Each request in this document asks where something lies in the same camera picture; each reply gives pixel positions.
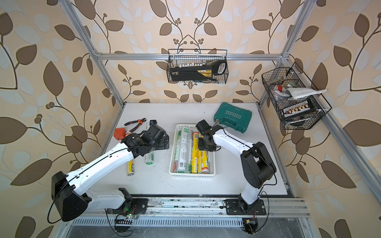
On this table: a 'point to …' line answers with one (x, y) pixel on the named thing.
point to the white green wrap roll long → (184, 163)
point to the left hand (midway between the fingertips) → (161, 141)
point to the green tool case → (230, 116)
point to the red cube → (120, 133)
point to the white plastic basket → (212, 157)
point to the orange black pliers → (140, 121)
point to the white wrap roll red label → (177, 150)
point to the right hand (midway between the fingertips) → (203, 147)
